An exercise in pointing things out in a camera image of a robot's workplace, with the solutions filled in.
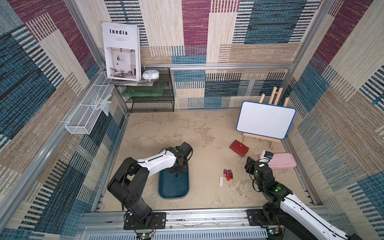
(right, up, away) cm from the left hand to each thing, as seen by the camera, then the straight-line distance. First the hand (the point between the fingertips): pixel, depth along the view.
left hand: (181, 168), depth 90 cm
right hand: (+40, +8, -6) cm, 41 cm away
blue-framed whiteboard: (+50, +29, -1) cm, 58 cm away
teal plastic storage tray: (-5, -7, -9) cm, 12 cm away
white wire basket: (-58, +29, +1) cm, 65 cm away
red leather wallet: (+37, +11, +9) cm, 40 cm away
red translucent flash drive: (+27, -4, -3) cm, 28 cm away
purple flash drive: (+26, -2, -2) cm, 26 cm away
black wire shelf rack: (-19, +46, +25) cm, 56 cm away
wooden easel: (+54, +42, -7) cm, 69 cm away
